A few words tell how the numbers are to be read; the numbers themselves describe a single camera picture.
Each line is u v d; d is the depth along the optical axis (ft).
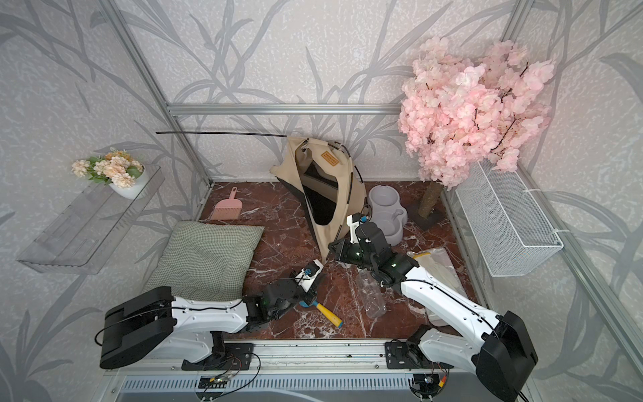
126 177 2.03
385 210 3.48
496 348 1.26
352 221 2.32
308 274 2.18
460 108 1.98
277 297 1.93
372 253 1.88
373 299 2.81
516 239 1.90
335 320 2.58
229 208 3.63
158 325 1.39
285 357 2.47
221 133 3.43
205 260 2.99
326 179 3.61
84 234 2.19
